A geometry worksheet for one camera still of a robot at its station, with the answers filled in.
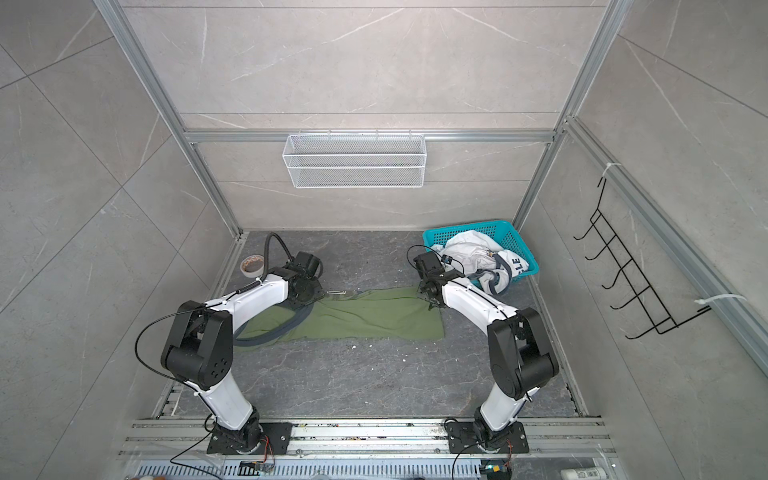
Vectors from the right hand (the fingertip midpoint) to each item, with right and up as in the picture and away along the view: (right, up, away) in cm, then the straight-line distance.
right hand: (430, 289), depth 94 cm
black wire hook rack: (+43, +2, -30) cm, 53 cm away
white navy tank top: (+19, +9, +6) cm, 22 cm away
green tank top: (-14, -9, +3) cm, 17 cm away
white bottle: (+34, -39, -27) cm, 59 cm away
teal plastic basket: (+29, +20, +16) cm, 39 cm away
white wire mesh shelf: (-24, +44, +6) cm, 50 cm away
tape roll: (-65, +7, +16) cm, 67 cm away
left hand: (-37, 0, +1) cm, 37 cm away
